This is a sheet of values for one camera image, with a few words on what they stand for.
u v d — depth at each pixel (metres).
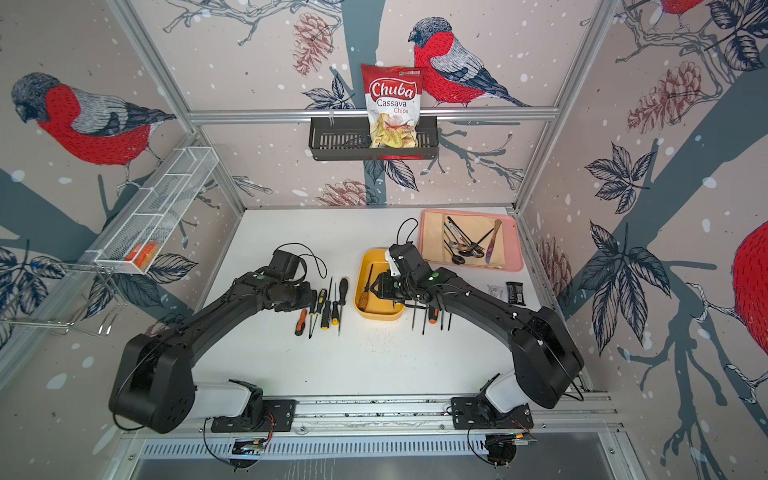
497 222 1.15
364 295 0.95
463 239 1.10
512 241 1.11
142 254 0.66
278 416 0.73
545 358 0.42
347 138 0.95
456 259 1.02
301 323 0.89
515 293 0.95
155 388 0.41
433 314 0.90
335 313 0.91
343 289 0.96
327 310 0.92
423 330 0.88
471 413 0.73
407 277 0.64
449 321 0.90
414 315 0.91
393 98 0.83
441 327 0.88
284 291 0.66
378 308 0.91
